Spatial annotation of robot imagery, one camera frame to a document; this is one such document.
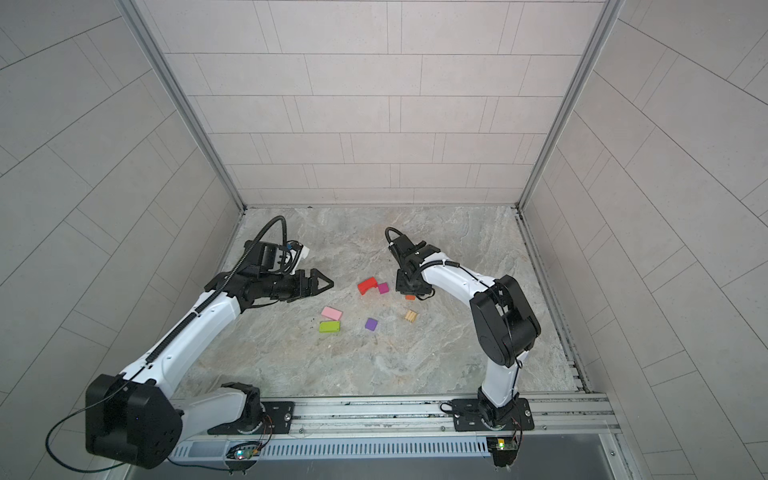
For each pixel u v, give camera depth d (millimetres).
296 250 695
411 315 875
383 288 939
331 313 884
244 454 642
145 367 408
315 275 694
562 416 726
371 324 867
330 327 867
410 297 853
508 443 689
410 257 675
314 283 689
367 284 934
